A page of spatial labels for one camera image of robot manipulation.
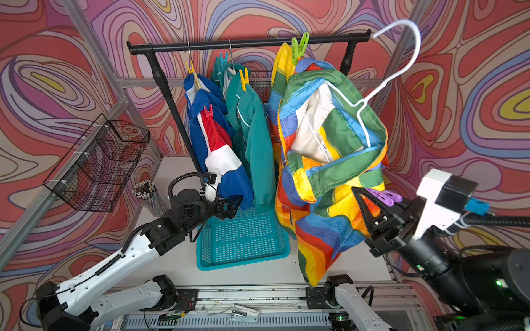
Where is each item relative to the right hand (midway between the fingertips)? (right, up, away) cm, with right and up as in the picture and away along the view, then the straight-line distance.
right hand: (350, 193), depth 35 cm
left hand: (-25, -3, +35) cm, 43 cm away
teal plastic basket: (-21, -24, +54) cm, 62 cm away
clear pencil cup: (-63, -4, +47) cm, 79 cm away
